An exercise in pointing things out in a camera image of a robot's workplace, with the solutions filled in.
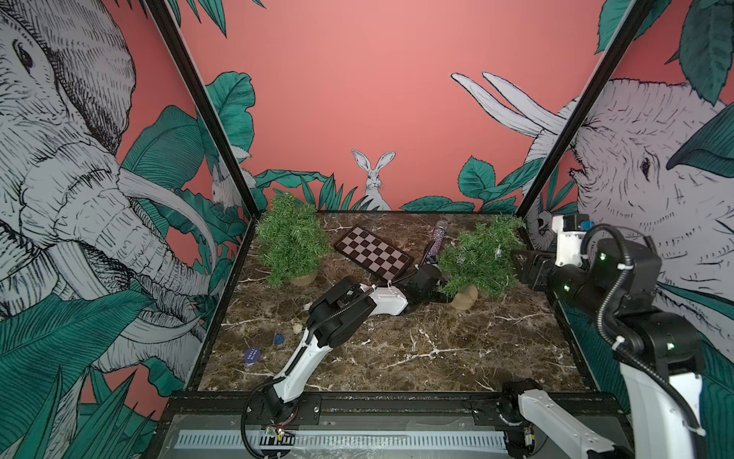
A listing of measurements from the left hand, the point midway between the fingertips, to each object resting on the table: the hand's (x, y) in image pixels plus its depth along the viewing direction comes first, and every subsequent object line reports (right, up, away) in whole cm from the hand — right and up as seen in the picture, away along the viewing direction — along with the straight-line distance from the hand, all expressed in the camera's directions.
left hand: (459, 287), depth 92 cm
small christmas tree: (-51, +15, -13) cm, 55 cm away
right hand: (+2, +15, -33) cm, 37 cm away
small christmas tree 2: (+1, +11, -17) cm, 20 cm away
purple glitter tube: (-3, +18, +18) cm, 26 cm away
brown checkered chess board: (-29, +10, +12) cm, 33 cm away
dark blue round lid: (-64, -18, -8) cm, 67 cm away
